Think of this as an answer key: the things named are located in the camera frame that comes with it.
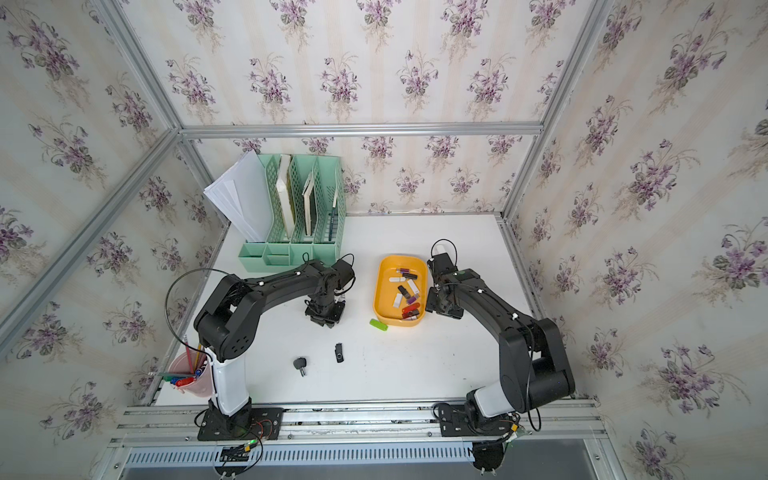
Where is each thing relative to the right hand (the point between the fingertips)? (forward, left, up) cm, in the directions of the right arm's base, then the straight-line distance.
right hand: (442, 307), depth 89 cm
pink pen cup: (-20, +67, +2) cm, 70 cm away
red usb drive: (+2, +10, -4) cm, 11 cm away
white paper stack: (+30, +64, +19) cm, 73 cm away
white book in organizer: (+30, +51, +18) cm, 61 cm away
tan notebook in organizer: (+33, +45, +16) cm, 58 cm away
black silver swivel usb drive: (-12, +30, -5) cm, 33 cm away
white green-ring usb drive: (+13, +14, -5) cm, 19 cm away
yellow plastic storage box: (+4, +17, -4) cm, 18 cm away
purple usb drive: (+16, +11, -4) cm, 20 cm away
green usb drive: (-4, +19, -5) cm, 20 cm away
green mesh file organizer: (+41, +42, -3) cm, 59 cm away
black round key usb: (-17, +40, -2) cm, 44 cm away
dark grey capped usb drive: (+8, +12, -5) cm, 15 cm away
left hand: (-5, +33, -5) cm, 34 cm away
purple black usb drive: (+14, +9, -4) cm, 17 cm away
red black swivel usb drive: (0, +10, -5) cm, 11 cm away
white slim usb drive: (+10, +8, -4) cm, 13 cm away
